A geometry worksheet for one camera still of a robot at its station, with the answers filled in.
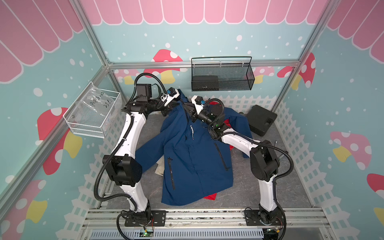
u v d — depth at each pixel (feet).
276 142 3.37
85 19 2.38
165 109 2.26
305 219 2.45
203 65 2.94
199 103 2.19
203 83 2.85
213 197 2.65
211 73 3.21
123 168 1.54
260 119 3.54
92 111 2.35
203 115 2.39
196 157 2.92
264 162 1.72
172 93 2.12
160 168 2.94
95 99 2.38
